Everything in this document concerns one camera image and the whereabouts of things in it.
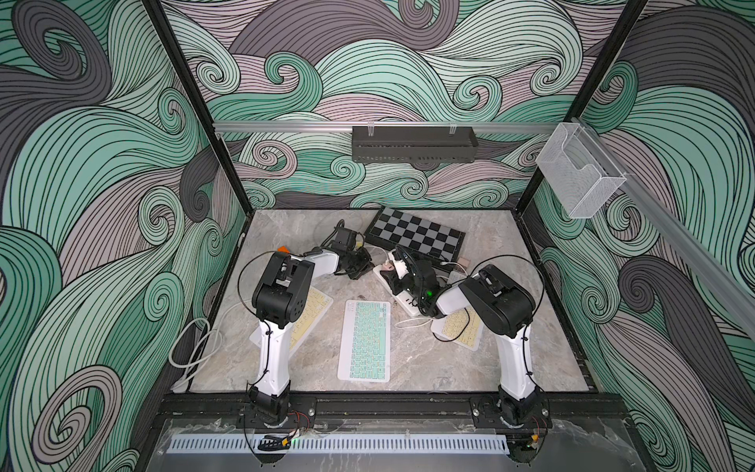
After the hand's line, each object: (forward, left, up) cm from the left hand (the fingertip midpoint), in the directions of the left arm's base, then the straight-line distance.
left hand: (379, 265), depth 100 cm
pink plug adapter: (+2, -30, 0) cm, 30 cm away
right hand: (-2, -2, +1) cm, 3 cm away
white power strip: (-14, -8, +2) cm, 16 cm away
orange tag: (+8, +36, -2) cm, 37 cm away
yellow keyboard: (-15, +20, -2) cm, 25 cm away
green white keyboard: (-29, +5, -2) cm, 30 cm away
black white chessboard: (+16, -6, +1) cm, 17 cm away
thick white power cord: (-26, +57, -6) cm, 63 cm away
